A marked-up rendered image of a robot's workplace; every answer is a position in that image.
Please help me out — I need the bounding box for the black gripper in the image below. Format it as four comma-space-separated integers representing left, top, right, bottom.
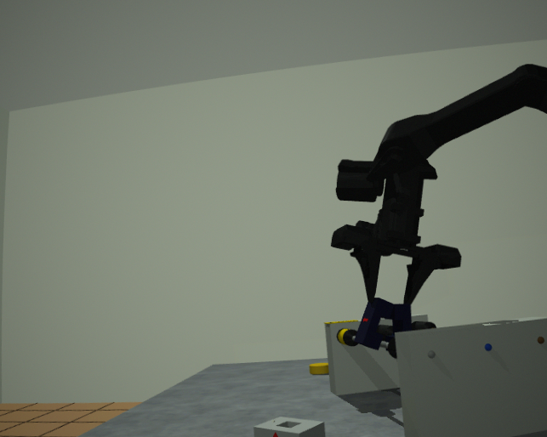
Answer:
331, 197, 461, 304

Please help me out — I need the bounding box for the yellow cylinder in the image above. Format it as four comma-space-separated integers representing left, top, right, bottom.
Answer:
309, 363, 329, 374

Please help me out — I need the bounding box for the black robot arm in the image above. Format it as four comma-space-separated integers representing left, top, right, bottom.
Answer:
336, 64, 547, 204

